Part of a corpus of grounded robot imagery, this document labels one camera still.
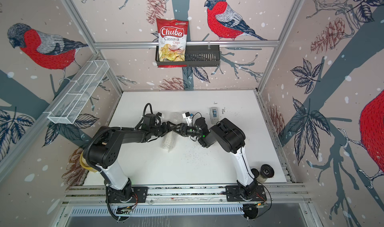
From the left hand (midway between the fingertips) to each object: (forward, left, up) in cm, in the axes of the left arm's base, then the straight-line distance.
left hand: (176, 125), depth 94 cm
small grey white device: (+9, -25, -1) cm, 27 cm away
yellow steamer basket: (-23, +49, 0) cm, 54 cm away
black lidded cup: (-29, -47, +6) cm, 56 cm away
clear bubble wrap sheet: (-10, +4, 0) cm, 11 cm away
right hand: (-5, +2, +3) cm, 7 cm away
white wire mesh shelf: (+5, +50, +26) cm, 57 cm away
